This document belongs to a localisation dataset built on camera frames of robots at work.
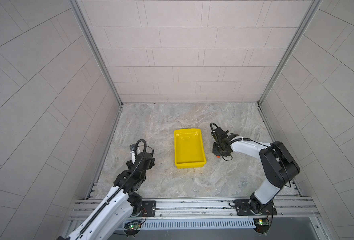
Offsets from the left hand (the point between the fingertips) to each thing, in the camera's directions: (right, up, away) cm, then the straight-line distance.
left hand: (148, 155), depth 81 cm
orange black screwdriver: (+40, -3, +7) cm, 41 cm away
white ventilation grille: (+44, -28, -13) cm, 53 cm away
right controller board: (+56, -29, -13) cm, 64 cm away
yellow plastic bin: (+23, +1, +11) cm, 25 cm away
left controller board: (-3, -28, -16) cm, 32 cm away
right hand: (+39, -1, +12) cm, 41 cm away
